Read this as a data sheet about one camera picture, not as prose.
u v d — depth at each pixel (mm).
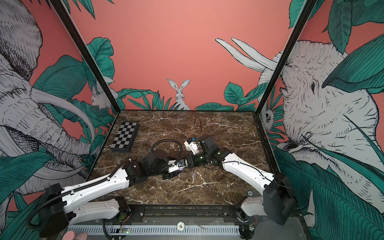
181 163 634
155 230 702
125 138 1001
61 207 399
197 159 676
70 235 603
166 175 674
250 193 817
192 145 719
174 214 748
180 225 705
